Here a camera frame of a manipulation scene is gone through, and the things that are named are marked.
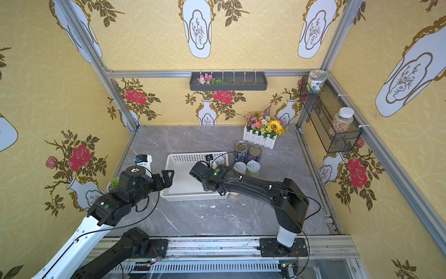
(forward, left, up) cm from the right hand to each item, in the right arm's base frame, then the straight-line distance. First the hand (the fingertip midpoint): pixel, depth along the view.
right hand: (217, 175), depth 84 cm
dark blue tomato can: (+16, -19, -2) cm, 25 cm away
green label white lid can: (+9, -19, -7) cm, 22 cm away
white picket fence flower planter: (+28, -23, +3) cm, 36 cm away
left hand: (-5, +24, +11) cm, 27 cm away
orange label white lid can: (-7, -9, -5) cm, 12 cm away
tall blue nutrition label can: (+18, -12, -1) cm, 22 cm away
